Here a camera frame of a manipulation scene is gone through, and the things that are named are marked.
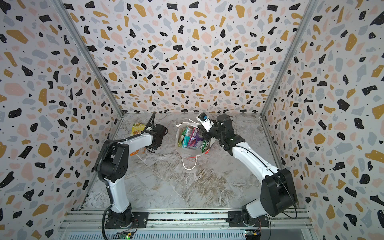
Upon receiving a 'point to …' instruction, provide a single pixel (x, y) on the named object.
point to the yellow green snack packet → (137, 128)
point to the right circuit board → (252, 234)
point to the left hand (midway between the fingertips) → (139, 141)
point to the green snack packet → (185, 138)
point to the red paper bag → (189, 155)
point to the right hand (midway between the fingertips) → (201, 124)
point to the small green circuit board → (125, 235)
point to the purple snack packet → (195, 136)
